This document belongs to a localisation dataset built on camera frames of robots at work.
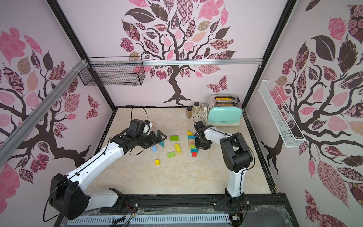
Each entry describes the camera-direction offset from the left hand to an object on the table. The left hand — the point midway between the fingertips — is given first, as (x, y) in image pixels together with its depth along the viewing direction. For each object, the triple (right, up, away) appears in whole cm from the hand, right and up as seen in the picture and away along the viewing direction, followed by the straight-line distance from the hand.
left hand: (160, 142), depth 79 cm
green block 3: (+5, -11, +14) cm, 18 cm away
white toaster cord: (+28, +22, +29) cm, 46 cm away
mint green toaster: (+42, +20, +17) cm, 49 cm away
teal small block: (+22, -8, +14) cm, 27 cm away
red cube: (+20, -10, +12) cm, 25 cm away
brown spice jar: (+17, +19, +29) cm, 38 cm away
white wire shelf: (+64, +13, -9) cm, 66 cm away
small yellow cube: (-3, -14, +8) cm, 17 cm away
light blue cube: (-7, -6, +13) cm, 16 cm away
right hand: (+25, -7, +16) cm, 30 cm away
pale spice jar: (+23, +22, +31) cm, 45 cm away
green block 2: (+6, -1, +22) cm, 22 cm away
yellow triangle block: (+17, +3, +22) cm, 28 cm away
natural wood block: (+19, -2, +21) cm, 29 cm away
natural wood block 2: (+19, -4, +19) cm, 27 cm away
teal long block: (+19, 0, +21) cm, 29 cm away
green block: (+19, -6, +16) cm, 26 cm away
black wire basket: (-48, +53, +43) cm, 83 cm away
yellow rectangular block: (+9, -6, +15) cm, 19 cm away
